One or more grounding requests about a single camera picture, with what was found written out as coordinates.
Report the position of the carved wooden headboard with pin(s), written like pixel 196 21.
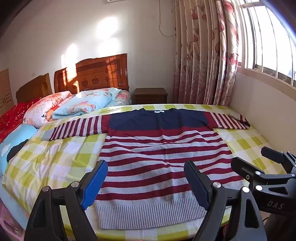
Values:
pixel 99 74

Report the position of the pink floral quilt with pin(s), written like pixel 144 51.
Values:
pixel 44 106

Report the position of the brown wooden nightstand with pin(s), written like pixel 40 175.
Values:
pixel 150 96

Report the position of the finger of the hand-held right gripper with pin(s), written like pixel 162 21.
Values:
pixel 245 170
pixel 275 154

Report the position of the plain wooden headboard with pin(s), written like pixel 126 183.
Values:
pixel 34 89

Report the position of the light blue floral quilt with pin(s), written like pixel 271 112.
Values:
pixel 85 104

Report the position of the light wooden wardrobe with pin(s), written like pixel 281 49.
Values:
pixel 5 92

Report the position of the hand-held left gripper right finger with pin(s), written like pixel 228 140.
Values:
pixel 196 185

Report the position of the pink floral curtain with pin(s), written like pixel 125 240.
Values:
pixel 203 58

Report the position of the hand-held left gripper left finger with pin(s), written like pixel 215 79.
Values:
pixel 94 183

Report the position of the window with metal grille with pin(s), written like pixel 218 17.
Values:
pixel 266 46

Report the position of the yellow white checked table cover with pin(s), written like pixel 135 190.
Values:
pixel 69 150

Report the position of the blue cartoon print pillow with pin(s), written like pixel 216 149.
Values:
pixel 11 141

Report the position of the white air conditioner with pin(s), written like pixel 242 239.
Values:
pixel 113 1

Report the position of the pink printed cloth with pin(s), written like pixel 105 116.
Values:
pixel 9 222

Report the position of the red patterned blanket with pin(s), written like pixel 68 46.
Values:
pixel 11 118

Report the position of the red grey striped navy sweater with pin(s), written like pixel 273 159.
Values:
pixel 150 150

